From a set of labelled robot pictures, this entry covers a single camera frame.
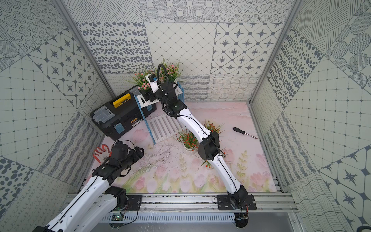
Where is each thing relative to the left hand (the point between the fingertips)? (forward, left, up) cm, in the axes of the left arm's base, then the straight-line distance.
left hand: (142, 152), depth 82 cm
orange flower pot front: (-6, -38, 0) cm, 38 cm away
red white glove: (+3, +29, -8) cm, 30 cm away
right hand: (+29, -3, +26) cm, 39 cm away
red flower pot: (+5, -28, +4) cm, 28 cm away
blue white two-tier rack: (+25, -6, -8) cm, 27 cm away
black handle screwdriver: (+22, -65, -9) cm, 69 cm away
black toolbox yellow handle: (+22, +17, +8) cm, 29 cm away
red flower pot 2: (-1, -39, +24) cm, 46 cm away
